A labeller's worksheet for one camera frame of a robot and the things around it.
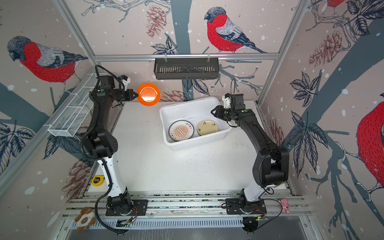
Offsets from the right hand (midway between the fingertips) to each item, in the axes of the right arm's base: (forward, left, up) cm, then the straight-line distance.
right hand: (212, 113), depth 86 cm
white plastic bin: (+13, +13, -12) cm, 21 cm away
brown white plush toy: (-52, +60, -17) cm, 81 cm away
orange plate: (+14, +41, +3) cm, 44 cm away
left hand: (+10, +48, +7) cm, 49 cm away
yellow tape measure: (-35, +64, -19) cm, 75 cm away
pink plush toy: (-42, -36, -22) cm, 59 cm away
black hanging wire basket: (+38, +19, +7) cm, 43 cm away
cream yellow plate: (+6, +4, -21) cm, 23 cm away
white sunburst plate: (+1, +21, -20) cm, 29 cm away
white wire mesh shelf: (-15, +72, +11) cm, 74 cm away
